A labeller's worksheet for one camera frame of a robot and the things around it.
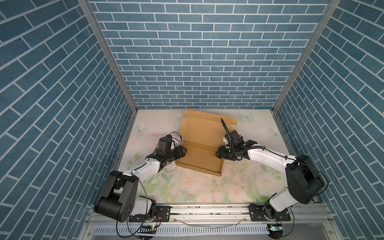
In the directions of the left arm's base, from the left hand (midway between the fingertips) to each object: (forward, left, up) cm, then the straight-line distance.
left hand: (184, 151), depth 90 cm
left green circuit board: (-38, +17, -10) cm, 43 cm away
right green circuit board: (-38, -46, -10) cm, 61 cm away
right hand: (-2, -20, +1) cm, 20 cm away
